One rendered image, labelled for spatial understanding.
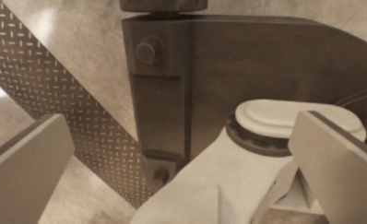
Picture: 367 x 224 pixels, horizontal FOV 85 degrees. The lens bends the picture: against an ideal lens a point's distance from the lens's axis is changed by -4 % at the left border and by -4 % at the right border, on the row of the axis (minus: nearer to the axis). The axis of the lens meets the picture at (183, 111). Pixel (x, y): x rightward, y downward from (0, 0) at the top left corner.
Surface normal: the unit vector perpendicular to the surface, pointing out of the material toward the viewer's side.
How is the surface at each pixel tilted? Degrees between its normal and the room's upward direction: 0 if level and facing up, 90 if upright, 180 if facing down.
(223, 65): 0
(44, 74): 23
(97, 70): 0
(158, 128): 0
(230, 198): 90
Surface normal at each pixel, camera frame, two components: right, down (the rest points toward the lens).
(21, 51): 0.13, 0.27
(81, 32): -0.18, 0.49
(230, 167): 0.00, -0.87
